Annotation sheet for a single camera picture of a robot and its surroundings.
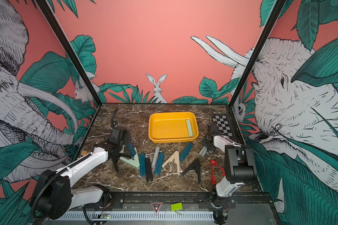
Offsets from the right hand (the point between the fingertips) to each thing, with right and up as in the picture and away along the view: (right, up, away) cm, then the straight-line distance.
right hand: (205, 140), depth 97 cm
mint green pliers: (-11, +8, +5) cm, 14 cm away
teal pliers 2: (-14, -7, -4) cm, 16 cm away
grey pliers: (-3, -6, -5) cm, 8 cm away
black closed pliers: (-37, -16, -15) cm, 43 cm away
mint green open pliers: (-46, -12, -10) cm, 49 cm away
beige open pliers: (-22, -9, -9) cm, 25 cm away
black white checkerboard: (+15, +12, +8) cm, 20 cm away
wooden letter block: (-82, -7, -6) cm, 83 cm away
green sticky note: (-21, -29, -26) cm, 45 cm away
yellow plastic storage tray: (-24, +9, +10) cm, 28 cm away
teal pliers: (-50, -5, -7) cm, 51 cm away
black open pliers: (-8, -14, -9) cm, 19 cm away
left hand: (-56, +6, -10) cm, 57 cm away
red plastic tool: (+2, -21, -13) cm, 25 cm away
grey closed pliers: (-35, -12, -12) cm, 39 cm away
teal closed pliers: (-41, -16, -15) cm, 46 cm away
